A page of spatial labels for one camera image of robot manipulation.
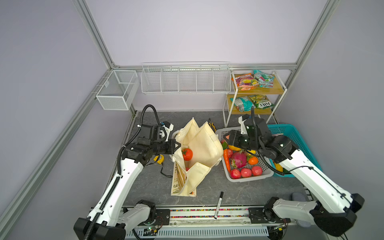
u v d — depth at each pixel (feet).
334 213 1.28
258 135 1.59
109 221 1.22
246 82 2.78
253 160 2.86
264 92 2.80
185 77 3.21
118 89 3.34
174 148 2.06
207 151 2.75
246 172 2.71
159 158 2.03
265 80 2.87
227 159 2.90
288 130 3.34
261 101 3.29
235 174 2.71
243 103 3.25
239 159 2.78
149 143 1.77
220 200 2.58
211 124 3.67
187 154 2.85
